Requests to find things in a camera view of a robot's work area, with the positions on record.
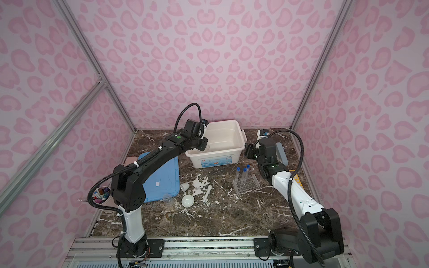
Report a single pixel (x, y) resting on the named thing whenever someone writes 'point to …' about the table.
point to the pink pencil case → (130, 159)
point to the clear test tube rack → (251, 183)
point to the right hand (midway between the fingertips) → (251, 143)
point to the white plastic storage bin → (225, 140)
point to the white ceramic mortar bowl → (187, 201)
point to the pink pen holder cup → (102, 196)
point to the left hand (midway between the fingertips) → (205, 136)
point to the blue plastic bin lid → (165, 185)
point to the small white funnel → (185, 186)
